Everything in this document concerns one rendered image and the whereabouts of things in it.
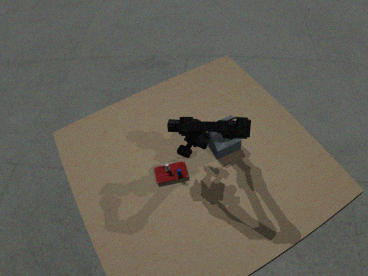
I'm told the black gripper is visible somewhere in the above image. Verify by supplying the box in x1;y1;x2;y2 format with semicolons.
177;131;206;158

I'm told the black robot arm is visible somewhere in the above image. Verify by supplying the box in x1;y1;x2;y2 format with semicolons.
167;117;251;149

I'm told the red circuit board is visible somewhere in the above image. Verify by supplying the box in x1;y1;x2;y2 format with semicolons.
154;161;188;184

